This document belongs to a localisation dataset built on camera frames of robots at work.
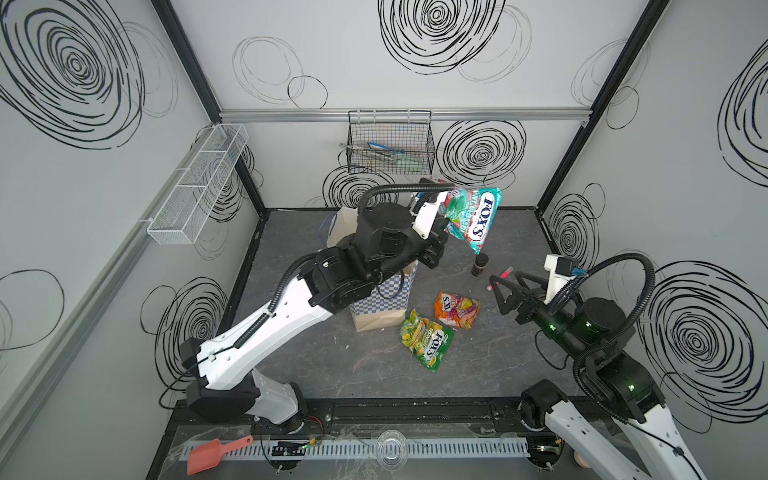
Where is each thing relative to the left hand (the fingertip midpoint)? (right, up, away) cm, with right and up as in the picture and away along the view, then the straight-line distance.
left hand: (450, 221), depth 54 cm
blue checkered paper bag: (-12, -22, +26) cm, 37 cm away
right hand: (+12, -11, +7) cm, 18 cm away
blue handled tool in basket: (-14, +25, +36) cm, 46 cm away
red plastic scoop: (-53, -53, +13) cm, 76 cm away
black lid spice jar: (+18, -10, +39) cm, 44 cm away
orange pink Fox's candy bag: (+9, -25, +34) cm, 43 cm away
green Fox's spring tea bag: (0, -32, +29) cm, 44 cm away
